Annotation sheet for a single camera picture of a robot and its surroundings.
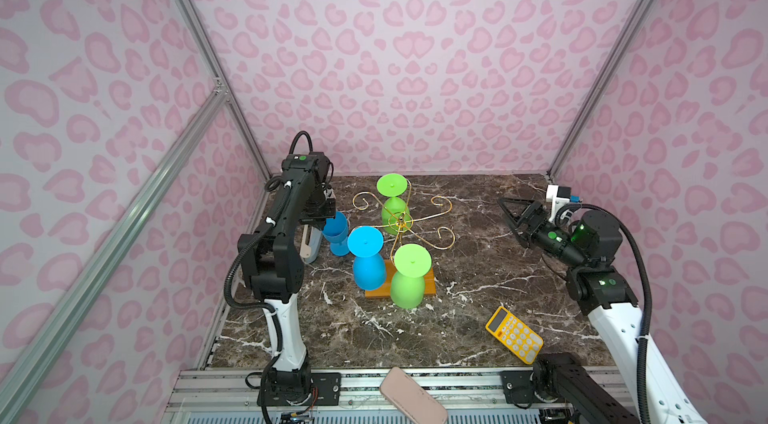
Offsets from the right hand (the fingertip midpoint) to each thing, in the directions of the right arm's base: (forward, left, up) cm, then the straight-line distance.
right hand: (501, 212), depth 67 cm
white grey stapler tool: (+9, +52, -30) cm, 61 cm away
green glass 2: (-13, +20, +1) cm, 24 cm away
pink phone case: (-32, +20, -30) cm, 48 cm away
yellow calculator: (-17, -8, -32) cm, 37 cm away
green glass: (-1, +23, -1) cm, 23 cm away
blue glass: (-11, +29, -7) cm, 32 cm away
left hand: (+9, +45, -18) cm, 49 cm away
